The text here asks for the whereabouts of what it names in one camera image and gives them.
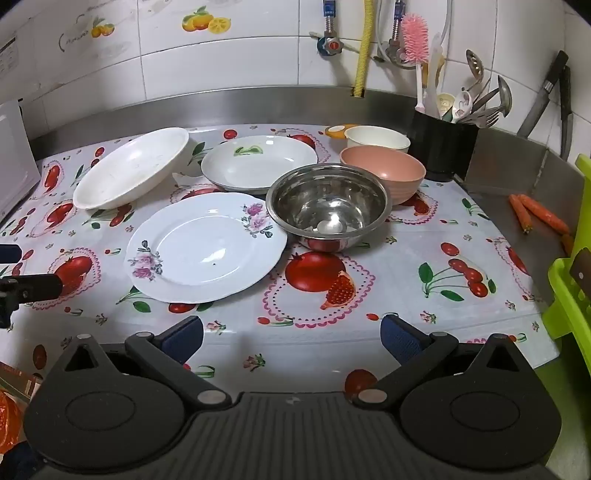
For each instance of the carrot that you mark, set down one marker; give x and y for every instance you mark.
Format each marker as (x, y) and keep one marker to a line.
(568, 244)
(521, 212)
(545, 214)

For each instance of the white plate with floral print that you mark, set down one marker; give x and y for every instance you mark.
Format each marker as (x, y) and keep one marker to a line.
(207, 249)

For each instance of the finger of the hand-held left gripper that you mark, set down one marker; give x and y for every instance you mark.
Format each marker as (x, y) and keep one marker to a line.
(9, 254)
(41, 288)

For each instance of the metal ladle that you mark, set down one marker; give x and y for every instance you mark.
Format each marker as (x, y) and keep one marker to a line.
(504, 92)

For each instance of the stainless steel bowl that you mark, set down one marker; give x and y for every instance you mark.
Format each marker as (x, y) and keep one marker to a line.
(323, 203)

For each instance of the fruit print tablecloth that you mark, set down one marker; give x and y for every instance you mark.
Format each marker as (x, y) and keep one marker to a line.
(397, 277)

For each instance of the cartoon print ceramic spoon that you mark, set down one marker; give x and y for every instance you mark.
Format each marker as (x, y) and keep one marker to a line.
(463, 104)

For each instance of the black utensil holder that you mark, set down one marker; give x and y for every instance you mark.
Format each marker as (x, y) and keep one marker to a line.
(441, 147)

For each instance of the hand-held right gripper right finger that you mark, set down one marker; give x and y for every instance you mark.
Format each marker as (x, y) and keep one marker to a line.
(401, 339)

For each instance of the orange plastic bag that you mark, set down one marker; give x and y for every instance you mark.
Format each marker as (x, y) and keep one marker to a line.
(9, 415)

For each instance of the pink bottle brush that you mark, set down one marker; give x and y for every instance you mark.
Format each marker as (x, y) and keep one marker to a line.
(413, 32)

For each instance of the metal slotted spoon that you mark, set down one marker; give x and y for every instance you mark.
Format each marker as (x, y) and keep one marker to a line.
(474, 64)

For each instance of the cream ribbed bowl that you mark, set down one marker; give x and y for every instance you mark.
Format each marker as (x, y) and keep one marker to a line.
(376, 137)

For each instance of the pale yellow spatula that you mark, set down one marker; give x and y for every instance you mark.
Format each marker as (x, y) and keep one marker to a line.
(434, 87)

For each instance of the green plastic rack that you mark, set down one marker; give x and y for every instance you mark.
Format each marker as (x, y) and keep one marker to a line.
(565, 300)

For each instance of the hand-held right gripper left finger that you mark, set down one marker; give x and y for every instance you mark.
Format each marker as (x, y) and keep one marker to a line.
(182, 339)

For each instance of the white plate with leaf print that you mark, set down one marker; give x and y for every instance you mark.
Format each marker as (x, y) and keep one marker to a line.
(263, 166)

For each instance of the pink bowl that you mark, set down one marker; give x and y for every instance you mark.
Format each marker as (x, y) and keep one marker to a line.
(383, 166)

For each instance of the orange and lemon wall sticker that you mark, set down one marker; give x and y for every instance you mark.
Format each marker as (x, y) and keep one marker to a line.
(203, 21)

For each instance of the plain white deep plate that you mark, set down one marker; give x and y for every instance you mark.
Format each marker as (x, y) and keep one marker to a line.
(134, 170)

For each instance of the small orange wall sticker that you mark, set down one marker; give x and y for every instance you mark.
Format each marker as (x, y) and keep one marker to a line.
(99, 31)

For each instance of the metal fork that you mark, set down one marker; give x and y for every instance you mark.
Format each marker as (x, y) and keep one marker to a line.
(482, 119)

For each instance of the metal water valve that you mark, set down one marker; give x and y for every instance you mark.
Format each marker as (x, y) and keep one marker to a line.
(398, 50)

